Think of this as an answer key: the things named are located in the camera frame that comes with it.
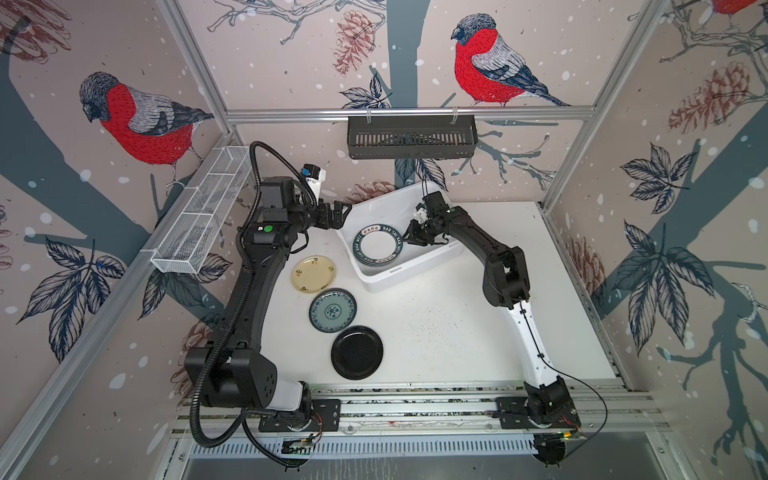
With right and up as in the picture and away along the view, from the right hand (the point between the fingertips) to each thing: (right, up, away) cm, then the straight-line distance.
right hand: (403, 241), depth 104 cm
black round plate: (-14, -31, -22) cm, 40 cm away
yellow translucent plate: (-32, -11, -2) cm, 34 cm away
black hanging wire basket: (+1, +37, 0) cm, 37 cm away
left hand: (-19, +11, -29) cm, 37 cm away
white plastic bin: (-3, +13, +6) cm, 14 cm away
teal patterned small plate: (-23, -22, -11) cm, 33 cm away
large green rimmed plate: (-9, -2, +3) cm, 10 cm away
